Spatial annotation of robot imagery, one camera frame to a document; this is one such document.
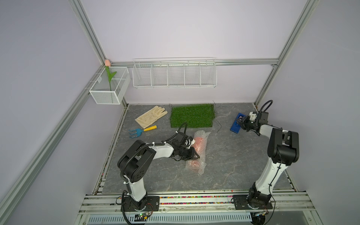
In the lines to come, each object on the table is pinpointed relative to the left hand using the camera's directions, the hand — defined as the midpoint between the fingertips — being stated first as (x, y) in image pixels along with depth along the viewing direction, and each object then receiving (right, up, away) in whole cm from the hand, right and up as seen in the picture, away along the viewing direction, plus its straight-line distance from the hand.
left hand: (198, 159), depth 86 cm
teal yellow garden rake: (-44, +15, +19) cm, 50 cm away
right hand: (+29, +25, +16) cm, 41 cm away
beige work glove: (-39, +24, +26) cm, 53 cm away
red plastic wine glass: (-3, -2, -5) cm, 7 cm away
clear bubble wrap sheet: (+2, +15, +6) cm, 16 cm away
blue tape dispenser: (+29, +19, +15) cm, 38 cm away
